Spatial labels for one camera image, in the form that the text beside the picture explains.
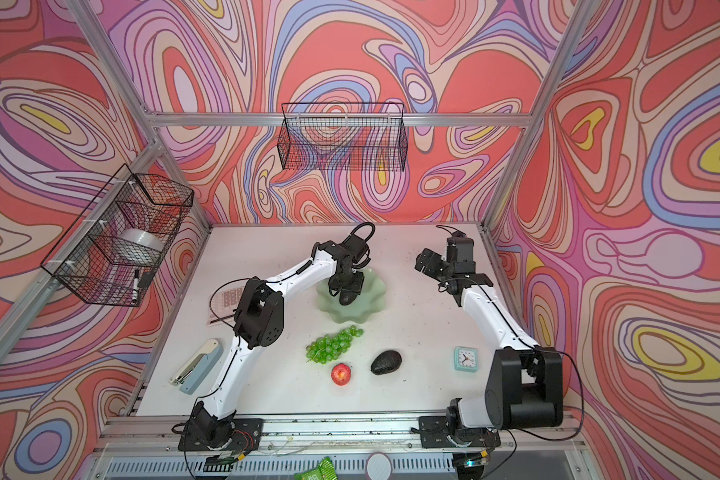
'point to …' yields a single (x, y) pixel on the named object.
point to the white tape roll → (139, 244)
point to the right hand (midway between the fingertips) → (430, 267)
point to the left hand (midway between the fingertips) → (358, 287)
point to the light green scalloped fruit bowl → (364, 306)
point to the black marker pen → (135, 286)
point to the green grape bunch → (329, 347)
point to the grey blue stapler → (195, 369)
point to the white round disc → (379, 467)
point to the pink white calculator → (222, 306)
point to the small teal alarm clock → (465, 359)
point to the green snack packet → (325, 471)
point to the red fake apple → (340, 374)
